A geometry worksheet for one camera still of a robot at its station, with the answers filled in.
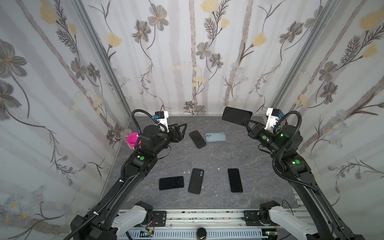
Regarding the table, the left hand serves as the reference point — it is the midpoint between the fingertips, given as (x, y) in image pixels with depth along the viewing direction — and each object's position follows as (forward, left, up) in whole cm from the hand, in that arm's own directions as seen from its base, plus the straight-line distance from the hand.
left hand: (181, 121), depth 67 cm
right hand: (-4, -27, +6) cm, 28 cm away
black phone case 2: (-15, -8, -37) cm, 41 cm away
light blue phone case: (+17, -25, -36) cm, 47 cm away
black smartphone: (-15, +7, -37) cm, 41 cm away
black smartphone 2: (-16, -31, -35) cm, 49 cm away
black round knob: (-41, -9, -26) cm, 49 cm away
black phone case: (+15, -10, -36) cm, 40 cm away
